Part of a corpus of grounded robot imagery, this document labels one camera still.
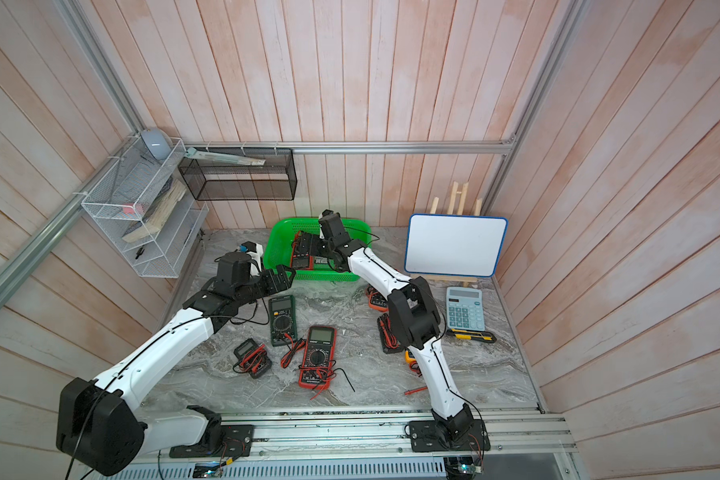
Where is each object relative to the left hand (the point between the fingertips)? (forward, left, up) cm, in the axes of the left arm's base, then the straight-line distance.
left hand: (285, 279), depth 82 cm
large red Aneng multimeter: (-16, -9, -17) cm, 25 cm away
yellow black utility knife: (-9, -59, -17) cm, 62 cm away
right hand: (+18, -4, -4) cm, 19 cm away
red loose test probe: (-25, -35, -19) cm, 47 cm away
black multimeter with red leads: (-11, -30, -15) cm, 36 cm away
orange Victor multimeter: (+2, -27, -15) cm, 31 cm away
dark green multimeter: (-2, +4, -17) cm, 18 cm away
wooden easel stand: (+9, -57, -13) cm, 60 cm away
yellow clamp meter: (-17, -37, -16) cm, 44 cm away
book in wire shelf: (+13, +34, +14) cm, 39 cm away
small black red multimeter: (-17, +10, -15) cm, 25 cm away
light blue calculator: (+1, -56, -16) cm, 58 cm away
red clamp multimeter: (+18, 0, -14) cm, 22 cm away
